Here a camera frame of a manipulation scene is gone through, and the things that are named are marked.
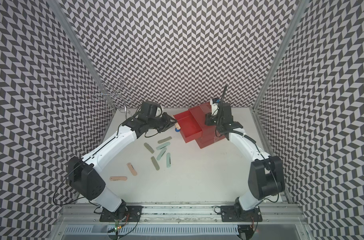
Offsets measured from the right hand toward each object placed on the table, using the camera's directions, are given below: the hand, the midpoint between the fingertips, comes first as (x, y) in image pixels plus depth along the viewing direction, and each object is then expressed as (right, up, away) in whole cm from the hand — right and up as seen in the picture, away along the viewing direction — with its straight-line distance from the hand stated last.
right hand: (206, 118), depth 87 cm
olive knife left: (-37, -19, +12) cm, 44 cm away
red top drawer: (-10, -6, +10) cm, 15 cm away
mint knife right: (-23, -26, +4) cm, 35 cm away
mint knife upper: (-27, -18, +9) cm, 34 cm away
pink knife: (-17, -4, -8) cm, 19 cm away
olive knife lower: (-31, -28, +4) cm, 42 cm away
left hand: (-16, -3, -8) cm, 19 cm away
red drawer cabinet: (+1, -11, -1) cm, 11 cm away
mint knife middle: (-28, -23, +7) cm, 36 cm away
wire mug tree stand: (-49, +12, -6) cm, 51 cm away
